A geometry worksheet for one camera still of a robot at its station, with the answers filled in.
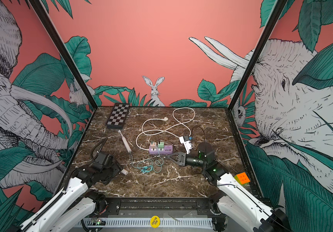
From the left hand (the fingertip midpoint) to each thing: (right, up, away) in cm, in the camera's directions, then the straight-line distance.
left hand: (122, 168), depth 81 cm
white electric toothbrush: (-3, +12, +17) cm, 21 cm away
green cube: (+22, +11, +9) cm, 26 cm away
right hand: (+27, +10, -13) cm, 31 cm away
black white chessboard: (-13, +30, +29) cm, 44 cm away
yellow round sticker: (+20, -23, -11) cm, 32 cm away
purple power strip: (+26, +8, +12) cm, 30 cm away
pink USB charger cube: (+17, +11, +9) cm, 23 cm away
